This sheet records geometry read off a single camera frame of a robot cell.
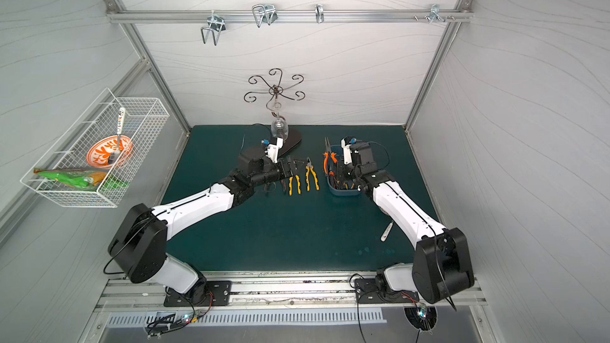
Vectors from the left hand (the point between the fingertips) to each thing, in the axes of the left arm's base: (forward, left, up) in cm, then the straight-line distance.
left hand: (305, 163), depth 78 cm
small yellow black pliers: (+6, +7, -22) cm, 24 cm away
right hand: (+5, -12, -6) cm, 14 cm away
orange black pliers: (+8, -8, -5) cm, 12 cm away
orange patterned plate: (-4, +57, +10) cm, 58 cm away
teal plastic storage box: (+2, -11, -19) cm, 22 cm away
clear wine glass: (+18, +11, -1) cm, 21 cm away
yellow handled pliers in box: (+5, -17, -22) cm, 28 cm away
